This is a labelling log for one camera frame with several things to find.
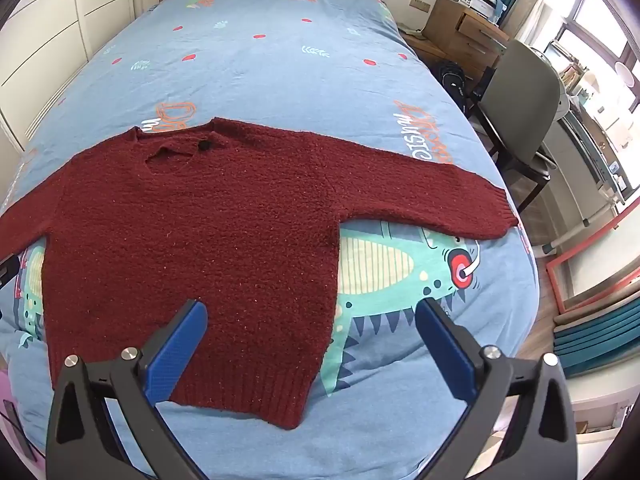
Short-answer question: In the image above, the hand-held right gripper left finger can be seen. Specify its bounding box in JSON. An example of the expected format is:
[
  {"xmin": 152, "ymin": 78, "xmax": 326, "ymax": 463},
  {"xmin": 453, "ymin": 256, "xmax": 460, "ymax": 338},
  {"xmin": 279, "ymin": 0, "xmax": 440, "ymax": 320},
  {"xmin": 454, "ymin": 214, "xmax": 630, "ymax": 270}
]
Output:
[{"xmin": 45, "ymin": 299, "xmax": 208, "ymax": 480}]

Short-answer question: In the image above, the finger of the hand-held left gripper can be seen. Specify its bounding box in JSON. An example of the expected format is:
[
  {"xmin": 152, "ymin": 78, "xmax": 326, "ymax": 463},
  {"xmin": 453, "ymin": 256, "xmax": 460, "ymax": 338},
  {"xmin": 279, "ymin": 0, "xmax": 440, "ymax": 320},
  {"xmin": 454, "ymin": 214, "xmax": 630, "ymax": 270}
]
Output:
[{"xmin": 0, "ymin": 255, "xmax": 22, "ymax": 288}]

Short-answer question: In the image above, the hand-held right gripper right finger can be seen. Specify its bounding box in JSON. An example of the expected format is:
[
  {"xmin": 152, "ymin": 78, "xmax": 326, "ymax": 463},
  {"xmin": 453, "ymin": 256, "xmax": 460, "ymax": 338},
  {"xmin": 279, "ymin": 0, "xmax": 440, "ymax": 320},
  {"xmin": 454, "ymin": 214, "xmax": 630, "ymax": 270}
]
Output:
[{"xmin": 415, "ymin": 297, "xmax": 581, "ymax": 480}]

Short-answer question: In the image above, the dark red knit sweater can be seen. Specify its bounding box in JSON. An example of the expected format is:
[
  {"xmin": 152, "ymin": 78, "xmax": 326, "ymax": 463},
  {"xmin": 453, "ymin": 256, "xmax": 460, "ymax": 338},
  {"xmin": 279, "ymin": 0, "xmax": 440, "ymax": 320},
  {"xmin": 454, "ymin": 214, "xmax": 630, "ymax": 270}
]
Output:
[{"xmin": 0, "ymin": 117, "xmax": 521, "ymax": 431}]

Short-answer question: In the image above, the white wardrobe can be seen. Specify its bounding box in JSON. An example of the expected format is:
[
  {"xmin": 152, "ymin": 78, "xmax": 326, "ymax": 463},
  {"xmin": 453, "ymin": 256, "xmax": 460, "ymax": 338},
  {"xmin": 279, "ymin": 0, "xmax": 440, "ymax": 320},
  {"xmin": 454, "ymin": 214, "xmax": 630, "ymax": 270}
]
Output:
[{"xmin": 0, "ymin": 0, "xmax": 161, "ymax": 151}]

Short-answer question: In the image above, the grey chair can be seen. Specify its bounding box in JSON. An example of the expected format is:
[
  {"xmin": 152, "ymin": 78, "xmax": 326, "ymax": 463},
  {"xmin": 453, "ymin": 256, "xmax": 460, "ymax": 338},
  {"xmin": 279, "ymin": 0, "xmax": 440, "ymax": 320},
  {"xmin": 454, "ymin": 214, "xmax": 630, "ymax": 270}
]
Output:
[{"xmin": 470, "ymin": 40, "xmax": 563, "ymax": 213}]

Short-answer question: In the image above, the black bag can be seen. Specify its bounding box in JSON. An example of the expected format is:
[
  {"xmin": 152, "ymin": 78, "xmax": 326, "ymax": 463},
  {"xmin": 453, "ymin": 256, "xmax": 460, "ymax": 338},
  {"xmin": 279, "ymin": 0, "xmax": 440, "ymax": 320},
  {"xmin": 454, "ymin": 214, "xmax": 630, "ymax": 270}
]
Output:
[{"xmin": 432, "ymin": 60, "xmax": 481, "ymax": 111}]

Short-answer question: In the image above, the blue printed bedsheet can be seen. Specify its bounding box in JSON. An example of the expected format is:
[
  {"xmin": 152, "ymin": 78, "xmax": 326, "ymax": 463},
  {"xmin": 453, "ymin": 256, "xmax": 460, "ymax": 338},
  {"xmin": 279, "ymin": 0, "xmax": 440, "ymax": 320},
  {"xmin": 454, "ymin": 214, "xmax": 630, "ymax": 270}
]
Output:
[{"xmin": 0, "ymin": 0, "xmax": 541, "ymax": 480}]

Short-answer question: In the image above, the wooden drawer cabinet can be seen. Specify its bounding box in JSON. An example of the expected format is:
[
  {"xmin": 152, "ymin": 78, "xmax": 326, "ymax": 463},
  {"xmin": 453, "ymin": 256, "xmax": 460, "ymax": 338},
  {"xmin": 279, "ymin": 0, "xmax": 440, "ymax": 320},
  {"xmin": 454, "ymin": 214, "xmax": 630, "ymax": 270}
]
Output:
[{"xmin": 422, "ymin": 0, "xmax": 511, "ymax": 68}]

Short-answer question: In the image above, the red wooden frame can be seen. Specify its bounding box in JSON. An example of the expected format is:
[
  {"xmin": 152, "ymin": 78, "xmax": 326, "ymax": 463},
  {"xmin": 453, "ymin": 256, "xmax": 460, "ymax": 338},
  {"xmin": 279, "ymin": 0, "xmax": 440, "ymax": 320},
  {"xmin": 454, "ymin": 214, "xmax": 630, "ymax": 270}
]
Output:
[{"xmin": 545, "ymin": 220, "xmax": 640, "ymax": 316}]

